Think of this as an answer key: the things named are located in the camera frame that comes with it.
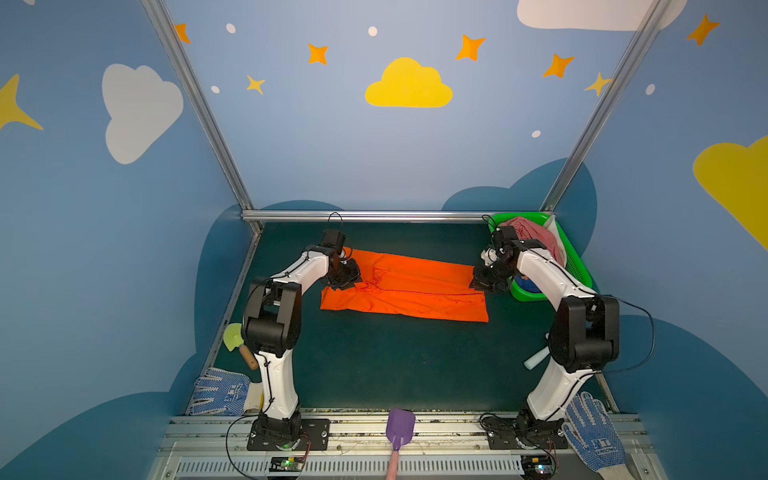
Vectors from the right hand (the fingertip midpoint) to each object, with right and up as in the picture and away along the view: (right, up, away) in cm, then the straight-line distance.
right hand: (475, 282), depth 92 cm
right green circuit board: (+9, -43, -21) cm, 49 cm away
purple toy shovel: (-24, -36, -16) cm, 46 cm away
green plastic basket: (+37, +5, +9) cm, 39 cm away
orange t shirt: (-25, -2, +14) cm, 29 cm away
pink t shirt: (+24, +18, +15) cm, 33 cm away
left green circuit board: (-52, -42, -21) cm, 70 cm away
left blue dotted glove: (-74, -29, -12) cm, 80 cm away
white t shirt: (+34, +20, +18) cm, 43 cm away
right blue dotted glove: (+25, -38, -18) cm, 49 cm away
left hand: (-35, +1, +6) cm, 36 cm away
